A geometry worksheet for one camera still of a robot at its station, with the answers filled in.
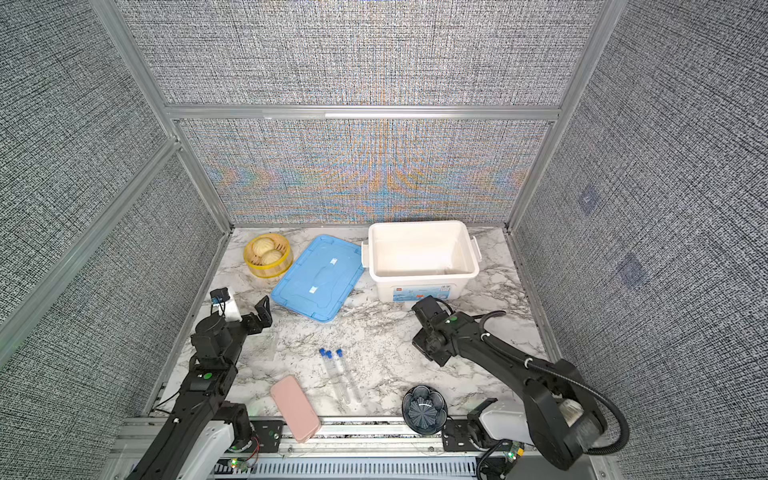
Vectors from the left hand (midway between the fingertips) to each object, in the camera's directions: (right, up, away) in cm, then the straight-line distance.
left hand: (252, 300), depth 81 cm
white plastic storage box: (+48, +11, +26) cm, 55 cm away
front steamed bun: (-3, +11, +21) cm, 24 cm away
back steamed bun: (-7, +16, +25) cm, 31 cm away
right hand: (+46, -14, +4) cm, 48 cm away
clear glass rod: (+4, -15, +6) cm, 17 cm away
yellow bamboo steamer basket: (-10, +10, +24) cm, 28 cm away
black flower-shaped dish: (+46, -27, -5) cm, 54 cm away
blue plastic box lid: (+14, +4, +23) cm, 27 cm away
